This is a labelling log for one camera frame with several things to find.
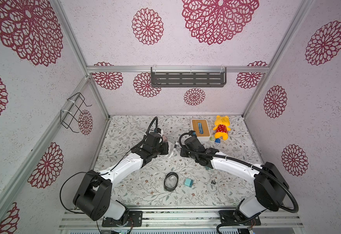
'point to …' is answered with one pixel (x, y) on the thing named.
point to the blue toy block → (217, 140)
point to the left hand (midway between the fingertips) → (168, 146)
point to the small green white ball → (212, 139)
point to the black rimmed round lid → (171, 181)
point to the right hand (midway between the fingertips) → (180, 146)
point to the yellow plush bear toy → (221, 126)
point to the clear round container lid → (172, 153)
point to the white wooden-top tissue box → (201, 127)
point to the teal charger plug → (189, 182)
